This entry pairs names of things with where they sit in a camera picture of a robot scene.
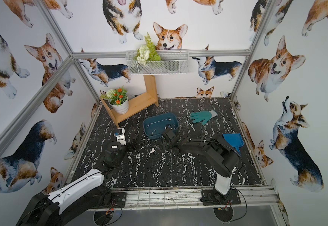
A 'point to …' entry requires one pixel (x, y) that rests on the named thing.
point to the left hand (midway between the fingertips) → (131, 132)
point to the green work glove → (203, 116)
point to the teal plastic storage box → (154, 126)
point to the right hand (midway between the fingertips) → (169, 136)
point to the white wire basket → (173, 62)
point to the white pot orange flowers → (118, 100)
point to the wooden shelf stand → (150, 98)
